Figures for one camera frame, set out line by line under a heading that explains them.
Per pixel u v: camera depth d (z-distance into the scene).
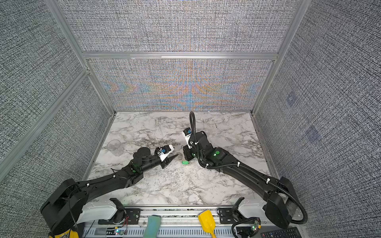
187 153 0.67
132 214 0.73
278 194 0.40
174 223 0.73
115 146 0.98
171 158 0.73
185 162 0.91
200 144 0.56
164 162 0.70
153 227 0.70
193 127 0.55
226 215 0.73
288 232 0.68
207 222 0.71
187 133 0.67
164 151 0.66
